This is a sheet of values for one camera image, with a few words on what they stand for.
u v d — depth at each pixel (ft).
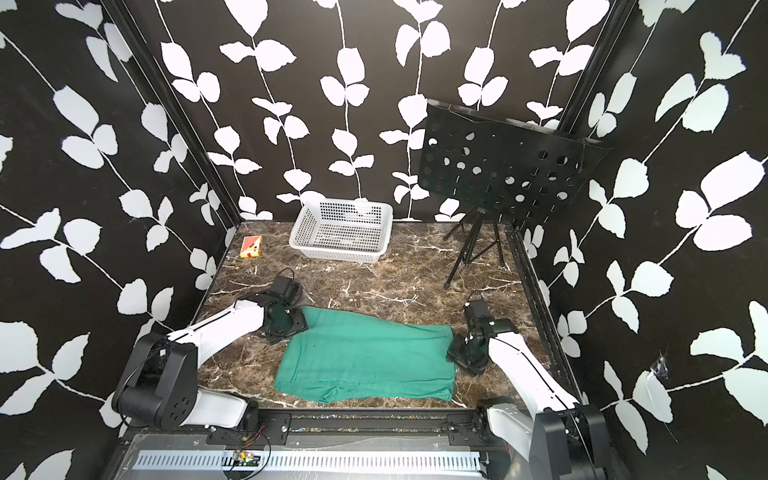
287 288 2.41
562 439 1.66
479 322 2.21
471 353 2.27
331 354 2.81
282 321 2.43
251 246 3.64
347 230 3.89
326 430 2.45
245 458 2.31
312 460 2.30
